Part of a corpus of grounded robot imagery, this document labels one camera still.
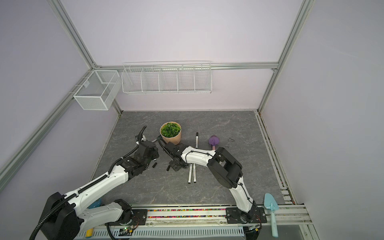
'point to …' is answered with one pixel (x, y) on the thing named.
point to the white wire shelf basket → (167, 77)
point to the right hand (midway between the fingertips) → (178, 165)
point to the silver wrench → (153, 140)
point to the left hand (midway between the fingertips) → (154, 149)
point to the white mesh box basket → (99, 90)
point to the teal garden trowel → (270, 203)
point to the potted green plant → (171, 131)
